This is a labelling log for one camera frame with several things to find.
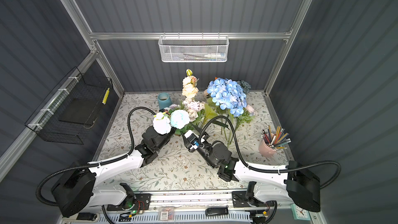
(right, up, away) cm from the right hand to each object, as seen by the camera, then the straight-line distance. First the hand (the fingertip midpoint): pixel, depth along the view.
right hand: (189, 127), depth 66 cm
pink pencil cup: (+39, -14, +15) cm, 45 cm away
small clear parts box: (-11, -39, +3) cm, 40 cm away
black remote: (+12, -43, +10) cm, 45 cm away
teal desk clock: (+49, -39, +3) cm, 63 cm away
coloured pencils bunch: (+46, -9, +17) cm, 50 cm away
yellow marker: (-47, +15, +17) cm, 52 cm away
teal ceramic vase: (-17, +13, +23) cm, 31 cm away
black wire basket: (-58, +3, -4) cm, 58 cm away
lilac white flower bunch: (+2, +9, +5) cm, 10 cm away
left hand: (-4, +5, +11) cm, 12 cm away
